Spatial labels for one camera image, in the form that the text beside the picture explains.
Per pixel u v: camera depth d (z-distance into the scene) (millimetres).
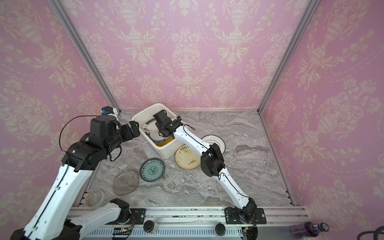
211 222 732
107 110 544
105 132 461
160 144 816
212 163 614
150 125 1005
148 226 634
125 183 853
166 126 714
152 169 898
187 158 947
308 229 637
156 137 848
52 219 360
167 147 814
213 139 995
